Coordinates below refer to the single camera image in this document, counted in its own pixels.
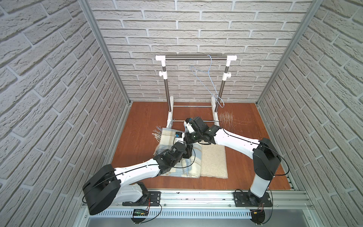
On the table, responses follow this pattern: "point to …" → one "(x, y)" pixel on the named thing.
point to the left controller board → (139, 215)
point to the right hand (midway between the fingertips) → (180, 142)
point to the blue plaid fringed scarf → (189, 167)
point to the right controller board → (258, 216)
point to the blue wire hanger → (195, 70)
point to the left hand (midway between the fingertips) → (189, 141)
